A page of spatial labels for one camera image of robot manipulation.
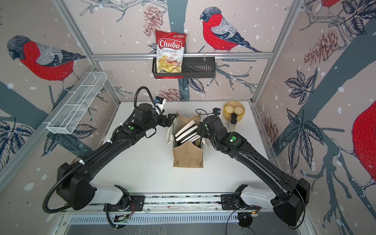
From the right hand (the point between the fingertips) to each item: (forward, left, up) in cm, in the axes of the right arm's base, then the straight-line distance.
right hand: (203, 125), depth 75 cm
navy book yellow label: (-4, +3, -13) cm, 14 cm away
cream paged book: (+3, +7, -5) cm, 9 cm away
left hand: (+7, +17, +4) cm, 19 cm away
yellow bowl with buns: (+32, -22, -19) cm, 43 cm away
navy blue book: (-3, +9, -5) cm, 10 cm away
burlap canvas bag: (-10, +9, -15) cm, 20 cm away
